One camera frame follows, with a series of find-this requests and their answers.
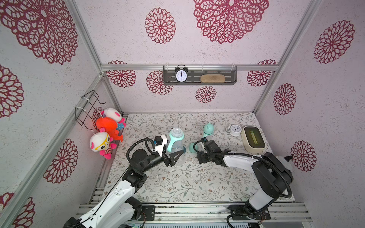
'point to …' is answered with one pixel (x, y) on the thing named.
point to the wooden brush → (212, 78)
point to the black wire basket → (83, 112)
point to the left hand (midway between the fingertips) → (178, 146)
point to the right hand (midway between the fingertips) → (202, 152)
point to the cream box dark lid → (254, 139)
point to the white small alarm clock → (234, 130)
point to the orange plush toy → (110, 126)
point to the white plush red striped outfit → (101, 141)
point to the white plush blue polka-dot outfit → (113, 113)
